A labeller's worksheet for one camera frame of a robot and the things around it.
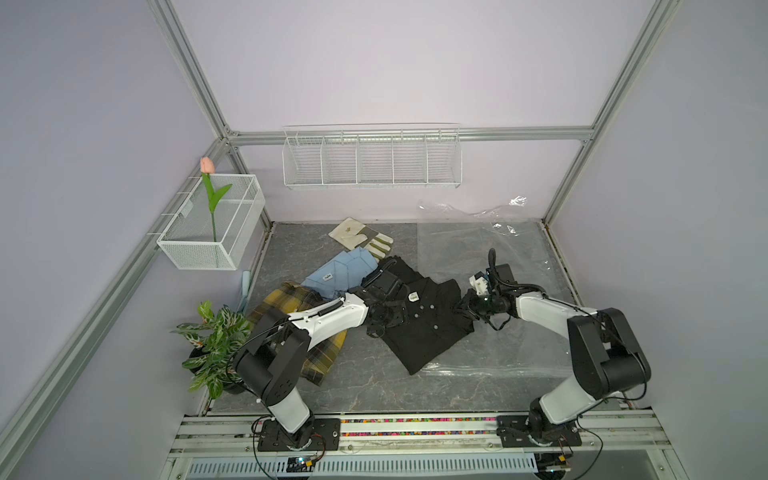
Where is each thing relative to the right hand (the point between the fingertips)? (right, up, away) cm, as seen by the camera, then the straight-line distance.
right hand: (452, 307), depth 92 cm
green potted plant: (-55, 0, -30) cm, 62 cm away
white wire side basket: (-72, +21, -15) cm, 76 cm away
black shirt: (-6, -5, 0) cm, 8 cm away
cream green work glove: (-34, +24, +24) cm, 48 cm away
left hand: (-17, -4, -4) cm, 18 cm away
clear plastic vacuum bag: (+5, +20, +23) cm, 31 cm away
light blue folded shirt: (-36, +10, +12) cm, 39 cm away
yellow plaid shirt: (-50, +2, +2) cm, 50 cm away
